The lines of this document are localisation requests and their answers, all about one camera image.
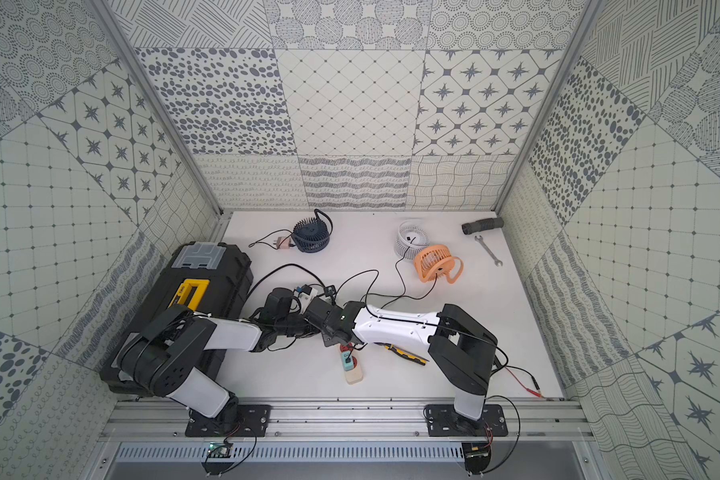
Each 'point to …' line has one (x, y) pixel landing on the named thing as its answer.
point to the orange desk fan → (433, 262)
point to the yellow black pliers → (403, 353)
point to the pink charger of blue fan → (283, 243)
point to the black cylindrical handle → (482, 225)
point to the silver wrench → (497, 262)
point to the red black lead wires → (532, 378)
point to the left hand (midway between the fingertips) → (330, 316)
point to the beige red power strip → (355, 375)
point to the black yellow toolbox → (209, 278)
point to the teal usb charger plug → (348, 361)
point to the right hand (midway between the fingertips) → (342, 333)
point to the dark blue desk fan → (311, 235)
